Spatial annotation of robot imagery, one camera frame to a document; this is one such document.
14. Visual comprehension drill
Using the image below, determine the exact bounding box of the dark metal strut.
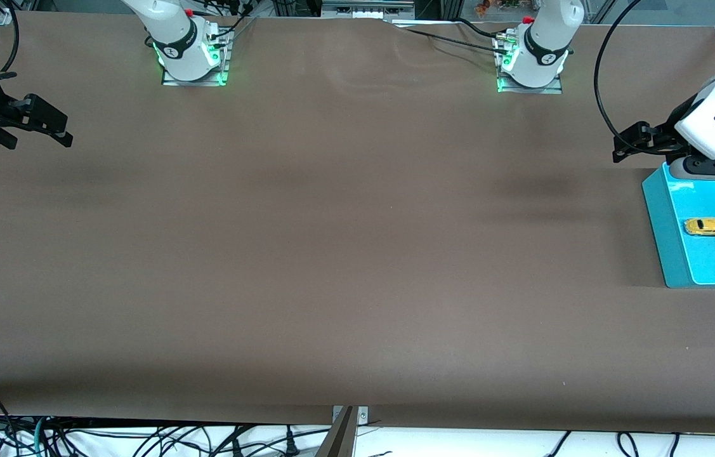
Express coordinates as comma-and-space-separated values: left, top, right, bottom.
315, 406, 358, 457

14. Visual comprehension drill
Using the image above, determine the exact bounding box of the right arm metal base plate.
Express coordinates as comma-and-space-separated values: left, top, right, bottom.
162, 29, 231, 86

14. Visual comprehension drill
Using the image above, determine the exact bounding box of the short black table cable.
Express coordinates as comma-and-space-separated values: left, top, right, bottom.
456, 18, 510, 39

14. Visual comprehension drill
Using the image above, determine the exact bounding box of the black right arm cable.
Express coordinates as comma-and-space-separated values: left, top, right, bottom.
0, 0, 20, 74

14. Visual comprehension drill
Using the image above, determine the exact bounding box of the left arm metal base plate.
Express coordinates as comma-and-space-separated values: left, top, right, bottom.
495, 32, 564, 95

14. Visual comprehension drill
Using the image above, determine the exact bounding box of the silver metal bracket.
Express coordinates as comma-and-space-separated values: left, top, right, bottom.
332, 406, 369, 426

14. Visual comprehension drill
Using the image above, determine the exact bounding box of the brown table cover sheet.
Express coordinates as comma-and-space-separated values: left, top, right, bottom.
0, 10, 715, 435

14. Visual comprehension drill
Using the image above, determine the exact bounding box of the grey power strip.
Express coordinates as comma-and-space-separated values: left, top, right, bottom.
321, 0, 416, 20

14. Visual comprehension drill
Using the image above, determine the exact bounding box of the black base connector cable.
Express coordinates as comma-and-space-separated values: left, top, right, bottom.
205, 0, 255, 40

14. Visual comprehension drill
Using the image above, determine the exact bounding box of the teal cable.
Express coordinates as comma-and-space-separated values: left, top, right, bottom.
32, 416, 48, 457

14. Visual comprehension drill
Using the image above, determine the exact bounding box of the long black table cable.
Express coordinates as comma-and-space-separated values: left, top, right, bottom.
395, 24, 510, 53

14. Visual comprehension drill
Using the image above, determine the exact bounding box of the teal plastic bin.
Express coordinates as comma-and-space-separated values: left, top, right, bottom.
641, 162, 715, 289

